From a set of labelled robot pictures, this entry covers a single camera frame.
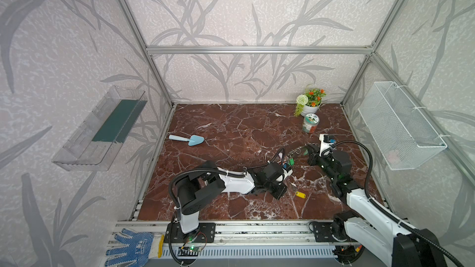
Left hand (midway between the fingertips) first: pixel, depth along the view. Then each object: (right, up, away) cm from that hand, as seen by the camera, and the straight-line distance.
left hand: (288, 187), depth 83 cm
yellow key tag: (+6, -4, +1) cm, 7 cm away
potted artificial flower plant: (+17, +41, +21) cm, 49 cm away
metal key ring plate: (+5, +16, +3) cm, 18 cm away
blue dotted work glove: (-59, -18, -14) cm, 63 cm away
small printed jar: (+16, +29, +18) cm, 37 cm away
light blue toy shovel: (-50, +19, +19) cm, 57 cm away
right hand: (+9, +22, 0) cm, 24 cm away
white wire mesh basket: (+36, +25, -20) cm, 48 cm away
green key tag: (+3, +10, +9) cm, 14 cm away
